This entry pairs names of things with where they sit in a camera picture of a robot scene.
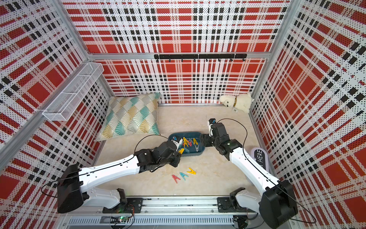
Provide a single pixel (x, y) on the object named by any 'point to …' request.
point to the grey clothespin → (197, 148)
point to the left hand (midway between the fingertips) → (181, 154)
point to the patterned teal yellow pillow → (132, 115)
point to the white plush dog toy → (242, 102)
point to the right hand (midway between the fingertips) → (207, 136)
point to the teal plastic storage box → (192, 143)
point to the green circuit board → (121, 219)
